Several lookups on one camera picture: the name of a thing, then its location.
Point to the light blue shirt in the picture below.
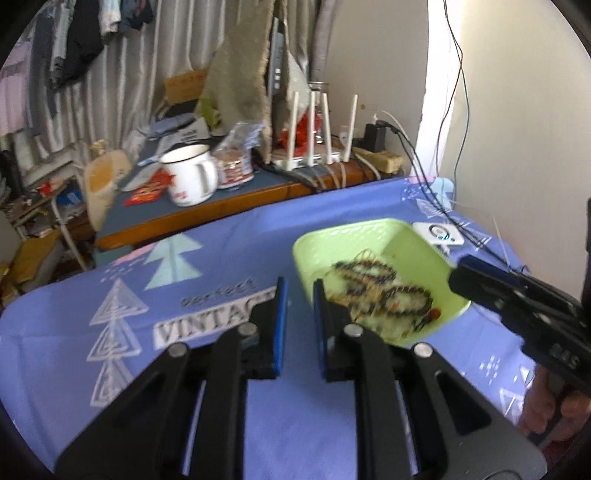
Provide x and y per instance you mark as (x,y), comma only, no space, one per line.
(111,16)

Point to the grey garment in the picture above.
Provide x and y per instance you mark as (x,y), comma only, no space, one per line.
(57,50)

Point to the cardboard box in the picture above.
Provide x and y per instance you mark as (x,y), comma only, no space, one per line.
(187,85)

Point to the blue printed tablecloth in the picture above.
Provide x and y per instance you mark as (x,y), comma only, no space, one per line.
(161,392)

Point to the dark shorts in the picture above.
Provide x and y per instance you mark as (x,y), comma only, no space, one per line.
(137,11)

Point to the shoe rack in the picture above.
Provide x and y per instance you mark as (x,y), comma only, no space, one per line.
(51,198)

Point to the white router with antennas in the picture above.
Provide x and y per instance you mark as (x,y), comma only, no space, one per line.
(300,159)

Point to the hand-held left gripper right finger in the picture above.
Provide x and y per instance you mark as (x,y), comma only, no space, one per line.
(319,323)

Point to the dark jacket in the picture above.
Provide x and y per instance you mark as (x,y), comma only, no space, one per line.
(83,41)

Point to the wooden desk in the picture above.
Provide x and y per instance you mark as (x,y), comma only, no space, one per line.
(221,207)

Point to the white enamel mug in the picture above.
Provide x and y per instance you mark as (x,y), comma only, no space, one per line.
(187,175)

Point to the white zip tie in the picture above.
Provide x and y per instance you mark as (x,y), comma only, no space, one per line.
(499,240)

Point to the silver curtain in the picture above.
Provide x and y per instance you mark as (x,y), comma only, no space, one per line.
(138,83)

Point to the pink t-shirt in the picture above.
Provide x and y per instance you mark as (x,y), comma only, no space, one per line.
(14,92)

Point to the person's right hand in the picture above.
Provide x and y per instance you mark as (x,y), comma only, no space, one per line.
(538,406)

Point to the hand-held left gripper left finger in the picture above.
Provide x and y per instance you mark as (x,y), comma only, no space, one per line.
(280,323)

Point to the light blue cloth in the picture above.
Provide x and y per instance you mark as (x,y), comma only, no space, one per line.
(445,189)

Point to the red ornament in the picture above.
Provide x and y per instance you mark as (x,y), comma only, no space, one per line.
(302,129)

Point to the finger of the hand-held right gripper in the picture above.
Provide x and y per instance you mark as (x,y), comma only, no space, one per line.
(471,290)
(491,271)

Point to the black charger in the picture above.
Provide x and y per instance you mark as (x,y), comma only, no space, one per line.
(375,137)

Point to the red envelope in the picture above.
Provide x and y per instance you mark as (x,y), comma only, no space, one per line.
(145,194)

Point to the folded blue clothes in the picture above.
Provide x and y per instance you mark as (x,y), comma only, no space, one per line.
(166,125)

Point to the small white square device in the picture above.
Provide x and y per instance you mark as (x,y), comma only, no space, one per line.
(438,233)

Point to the brown cardboard piece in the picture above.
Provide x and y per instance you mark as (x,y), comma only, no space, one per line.
(34,256)

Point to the crumpled clear plastic bag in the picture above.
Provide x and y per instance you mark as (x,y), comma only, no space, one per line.
(244,136)

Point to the beige power strip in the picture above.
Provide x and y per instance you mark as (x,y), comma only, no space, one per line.
(381,160)

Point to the green plastic tray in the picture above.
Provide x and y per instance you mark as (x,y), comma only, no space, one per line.
(415,251)

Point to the beige cover cloth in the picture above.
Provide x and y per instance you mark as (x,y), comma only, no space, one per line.
(240,69)

